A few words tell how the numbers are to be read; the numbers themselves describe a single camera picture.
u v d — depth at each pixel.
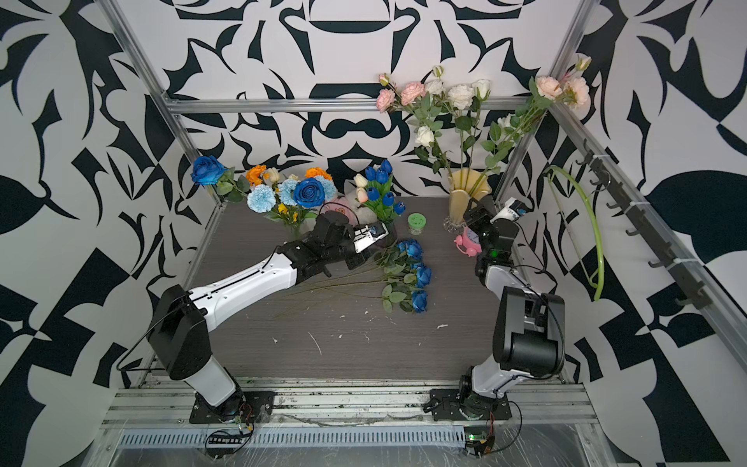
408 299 0.91
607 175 0.65
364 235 0.67
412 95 0.81
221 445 0.73
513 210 0.76
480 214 0.79
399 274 0.96
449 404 0.74
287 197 0.72
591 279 0.70
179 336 0.44
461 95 0.84
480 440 0.70
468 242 1.05
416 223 1.07
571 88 0.74
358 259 0.72
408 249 0.96
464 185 1.01
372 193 0.80
